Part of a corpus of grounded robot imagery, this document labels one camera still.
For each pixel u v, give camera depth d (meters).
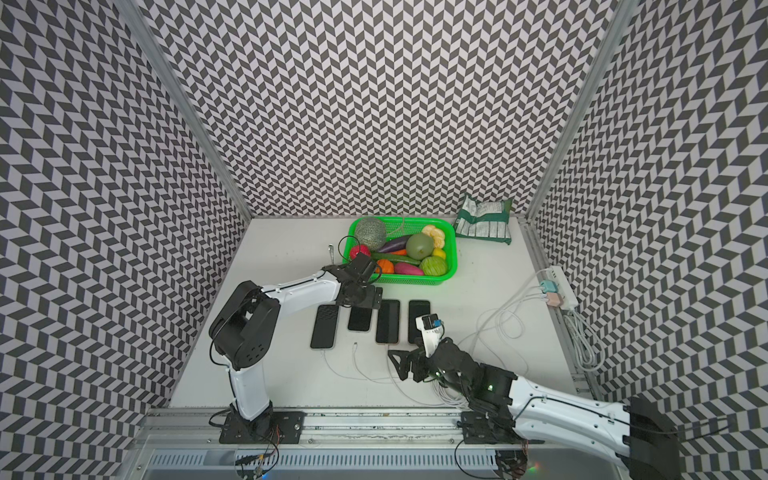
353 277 0.72
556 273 1.00
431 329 0.65
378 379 0.81
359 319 0.91
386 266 0.96
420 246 1.00
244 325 0.50
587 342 0.88
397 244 1.03
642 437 0.45
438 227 1.06
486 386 0.58
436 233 1.05
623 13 0.67
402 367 0.67
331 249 0.99
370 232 0.98
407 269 0.95
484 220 1.08
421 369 0.66
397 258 0.99
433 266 0.94
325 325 0.91
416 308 0.94
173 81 0.83
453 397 0.77
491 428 0.65
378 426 0.75
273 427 0.69
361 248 0.99
